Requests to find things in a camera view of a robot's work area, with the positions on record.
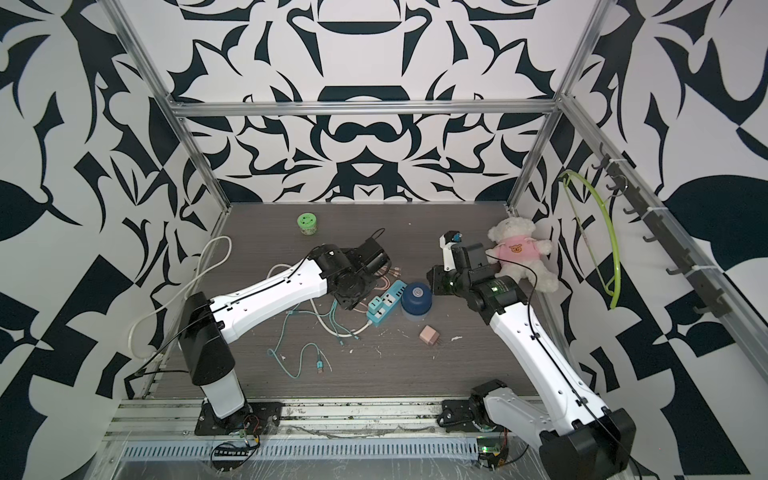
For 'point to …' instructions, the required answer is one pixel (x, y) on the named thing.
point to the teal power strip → (378, 307)
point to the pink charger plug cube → (429, 335)
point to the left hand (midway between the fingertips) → (369, 284)
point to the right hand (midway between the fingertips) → (431, 269)
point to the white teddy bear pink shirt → (520, 254)
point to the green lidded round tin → (307, 223)
